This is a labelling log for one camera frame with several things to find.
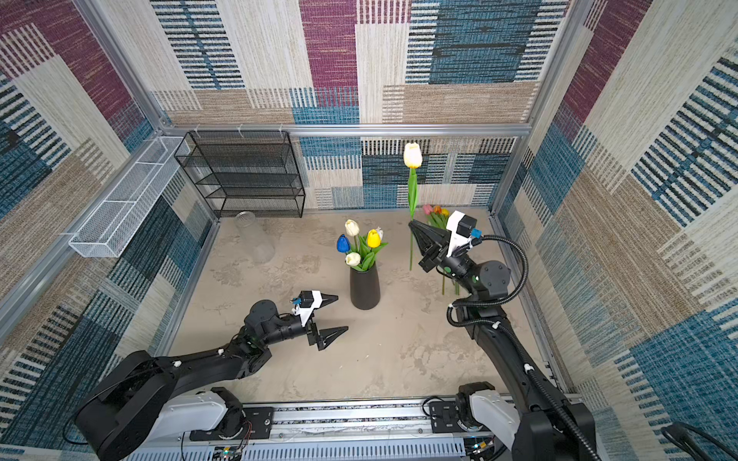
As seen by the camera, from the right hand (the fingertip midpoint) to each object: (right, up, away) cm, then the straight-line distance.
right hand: (410, 225), depth 64 cm
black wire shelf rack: (-57, +22, +47) cm, 77 cm away
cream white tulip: (-13, 0, +10) cm, 17 cm away
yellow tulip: (-8, -3, +7) cm, 11 cm away
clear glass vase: (-48, -5, +38) cm, 62 cm away
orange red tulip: (+17, +5, +47) cm, 50 cm away
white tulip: (-6, -1, +12) cm, 13 cm away
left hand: (-16, -21, +11) cm, 29 cm away
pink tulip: (+13, +9, +49) cm, 51 cm away
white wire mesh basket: (-73, 0, +7) cm, 73 cm away
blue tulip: (-16, -4, +7) cm, 18 cm away
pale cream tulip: (-13, -8, +5) cm, 16 cm away
